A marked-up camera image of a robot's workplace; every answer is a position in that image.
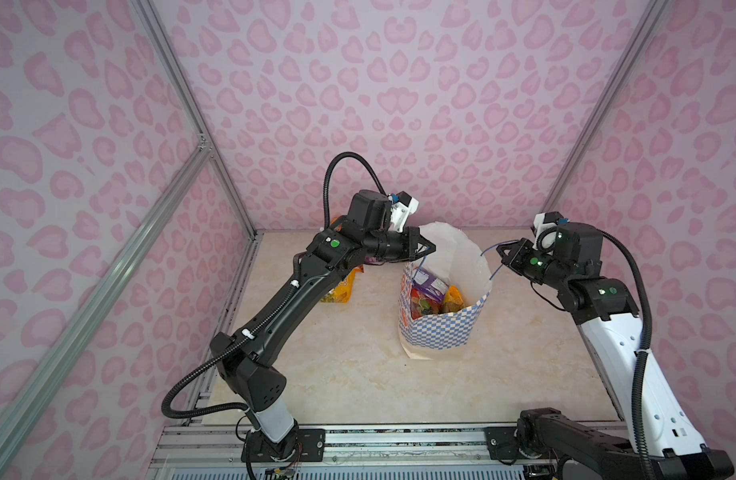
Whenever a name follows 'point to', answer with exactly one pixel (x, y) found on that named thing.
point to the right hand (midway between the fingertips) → (499, 243)
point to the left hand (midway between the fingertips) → (439, 243)
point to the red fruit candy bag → (423, 305)
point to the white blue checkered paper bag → (460, 260)
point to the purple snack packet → (428, 283)
